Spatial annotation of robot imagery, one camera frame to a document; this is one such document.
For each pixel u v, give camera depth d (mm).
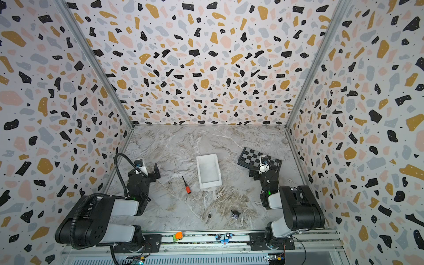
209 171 983
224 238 745
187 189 899
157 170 835
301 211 455
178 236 734
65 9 691
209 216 816
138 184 672
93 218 436
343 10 718
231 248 736
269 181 698
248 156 1019
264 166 780
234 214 781
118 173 637
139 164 749
